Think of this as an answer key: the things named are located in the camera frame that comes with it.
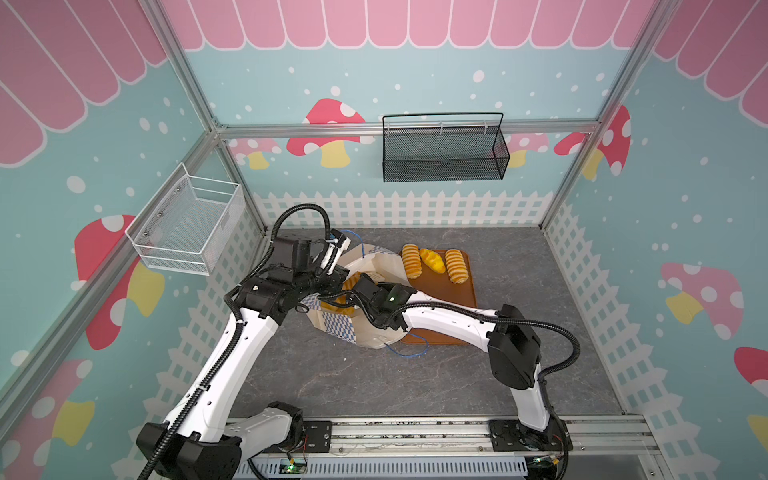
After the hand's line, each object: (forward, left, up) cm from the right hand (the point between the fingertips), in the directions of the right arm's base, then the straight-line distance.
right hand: (392, 289), depth 87 cm
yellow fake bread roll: (+15, -22, -9) cm, 28 cm away
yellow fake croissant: (+18, -15, -10) cm, 25 cm away
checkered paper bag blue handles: (+10, +3, -1) cm, 10 cm away
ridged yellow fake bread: (+18, -7, -9) cm, 22 cm away
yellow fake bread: (-11, +10, +18) cm, 23 cm away
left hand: (-5, +11, +14) cm, 18 cm away
